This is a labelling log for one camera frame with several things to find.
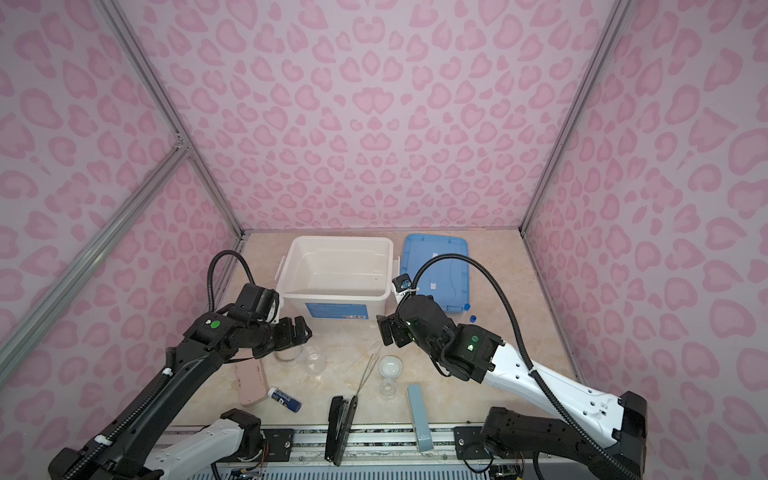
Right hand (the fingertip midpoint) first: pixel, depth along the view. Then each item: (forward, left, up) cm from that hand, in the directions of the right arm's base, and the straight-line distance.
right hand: (393, 310), depth 70 cm
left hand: (-2, +24, -8) cm, 25 cm away
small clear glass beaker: (-12, +2, -21) cm, 24 cm away
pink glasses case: (-9, +40, -22) cm, 47 cm away
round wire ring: (-3, +31, -22) cm, 38 cm away
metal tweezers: (-6, +8, -25) cm, 27 cm away
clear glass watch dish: (-5, +1, -24) cm, 24 cm away
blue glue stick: (-15, +29, -22) cm, 39 cm away
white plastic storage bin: (+27, +22, -25) cm, 42 cm away
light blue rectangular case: (-18, -6, -22) cm, 29 cm away
